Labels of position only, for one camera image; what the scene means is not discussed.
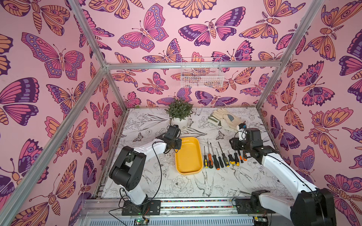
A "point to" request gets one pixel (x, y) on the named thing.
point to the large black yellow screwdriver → (225, 160)
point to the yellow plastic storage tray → (189, 159)
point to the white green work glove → (218, 122)
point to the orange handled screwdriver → (216, 162)
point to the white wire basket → (201, 77)
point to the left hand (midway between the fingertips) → (179, 141)
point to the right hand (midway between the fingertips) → (231, 140)
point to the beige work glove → (229, 119)
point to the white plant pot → (182, 124)
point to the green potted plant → (179, 109)
